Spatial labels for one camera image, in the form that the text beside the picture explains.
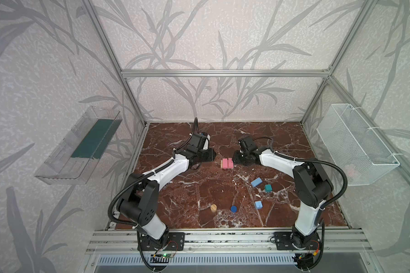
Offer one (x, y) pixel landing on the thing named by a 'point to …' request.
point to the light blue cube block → (258, 204)
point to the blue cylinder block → (233, 209)
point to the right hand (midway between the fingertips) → (233, 154)
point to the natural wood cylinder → (213, 207)
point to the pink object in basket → (351, 170)
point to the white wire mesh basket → (355, 147)
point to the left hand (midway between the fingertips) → (216, 149)
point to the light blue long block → (256, 182)
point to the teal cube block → (268, 188)
